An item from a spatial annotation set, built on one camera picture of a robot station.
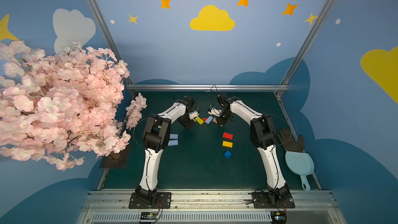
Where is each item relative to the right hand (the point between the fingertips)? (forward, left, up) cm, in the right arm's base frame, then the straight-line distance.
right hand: (222, 119), depth 105 cm
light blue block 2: (-16, +31, +1) cm, 35 cm away
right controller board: (-53, -26, -4) cm, 59 cm away
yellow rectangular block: (-18, -3, 0) cm, 18 cm away
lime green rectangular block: (-2, +15, 0) cm, 16 cm away
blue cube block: (-25, -2, +1) cm, 25 cm away
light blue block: (-1, +9, 0) cm, 9 cm away
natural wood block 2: (-2, +19, 0) cm, 19 cm away
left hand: (-5, +25, +1) cm, 25 cm away
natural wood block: (-5, +5, +6) cm, 9 cm away
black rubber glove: (-13, -42, -2) cm, 44 cm away
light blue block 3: (-19, +31, 0) cm, 36 cm away
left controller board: (-57, +35, -1) cm, 67 cm away
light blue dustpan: (-27, -44, 0) cm, 52 cm away
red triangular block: (-1, +12, 0) cm, 12 cm away
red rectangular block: (-12, -3, -1) cm, 13 cm away
